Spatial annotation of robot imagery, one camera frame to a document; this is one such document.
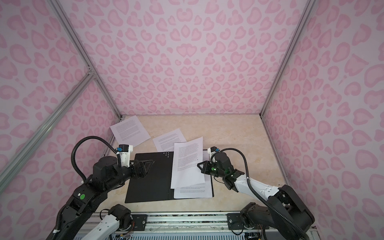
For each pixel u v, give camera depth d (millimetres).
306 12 707
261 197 435
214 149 783
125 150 588
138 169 597
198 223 747
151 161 663
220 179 727
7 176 499
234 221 734
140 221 737
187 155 921
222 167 655
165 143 1044
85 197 446
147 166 645
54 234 401
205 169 733
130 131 1125
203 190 835
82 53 839
